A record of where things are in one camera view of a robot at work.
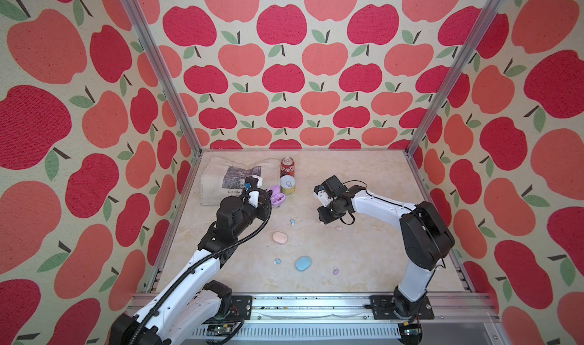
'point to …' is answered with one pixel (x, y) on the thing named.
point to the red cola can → (287, 167)
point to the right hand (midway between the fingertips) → (323, 220)
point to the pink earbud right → (338, 228)
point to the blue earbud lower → (277, 261)
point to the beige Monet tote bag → (223, 178)
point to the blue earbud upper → (292, 221)
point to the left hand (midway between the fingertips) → (272, 195)
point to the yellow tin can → (287, 185)
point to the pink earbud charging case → (280, 237)
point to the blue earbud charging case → (303, 263)
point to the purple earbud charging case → (277, 197)
